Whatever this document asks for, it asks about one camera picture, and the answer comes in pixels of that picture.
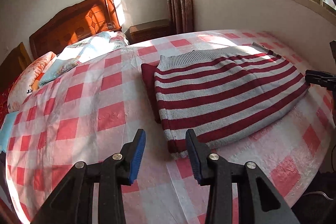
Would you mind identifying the red grey striped sweater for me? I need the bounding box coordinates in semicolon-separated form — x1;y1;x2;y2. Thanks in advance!
141;43;309;157

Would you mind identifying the pink checkered bed sheet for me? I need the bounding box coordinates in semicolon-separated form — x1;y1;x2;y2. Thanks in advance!
6;30;334;223

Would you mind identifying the pink floral pillow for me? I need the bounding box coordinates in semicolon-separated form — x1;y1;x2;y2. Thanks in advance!
7;51;56;113

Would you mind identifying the red floral bedspread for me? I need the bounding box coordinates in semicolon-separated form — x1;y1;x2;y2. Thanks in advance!
0;83;14;127

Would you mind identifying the floral folded quilt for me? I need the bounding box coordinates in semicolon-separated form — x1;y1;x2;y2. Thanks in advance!
39;31;129;88

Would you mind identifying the orange wooden headboard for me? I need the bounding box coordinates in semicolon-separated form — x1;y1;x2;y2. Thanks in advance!
29;0;122;59

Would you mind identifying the wooden nightstand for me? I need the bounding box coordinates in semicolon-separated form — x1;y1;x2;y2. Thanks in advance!
125;19;173;44

